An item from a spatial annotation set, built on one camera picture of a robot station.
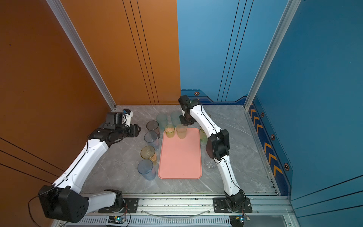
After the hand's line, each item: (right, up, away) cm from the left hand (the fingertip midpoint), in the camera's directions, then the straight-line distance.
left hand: (137, 126), depth 81 cm
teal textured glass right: (+21, +5, +20) cm, 29 cm away
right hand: (+29, +1, +13) cm, 32 cm away
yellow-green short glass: (+25, -4, +15) cm, 30 cm away
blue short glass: (+6, -8, +10) cm, 14 cm away
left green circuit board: (-7, -47, -11) cm, 49 cm away
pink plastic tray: (+25, -21, +9) cm, 34 cm away
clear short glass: (+43, -24, +6) cm, 50 cm away
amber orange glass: (+6, -16, +3) cm, 17 cm away
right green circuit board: (+54, -46, -12) cm, 72 cm away
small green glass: (+16, -4, +18) cm, 25 cm away
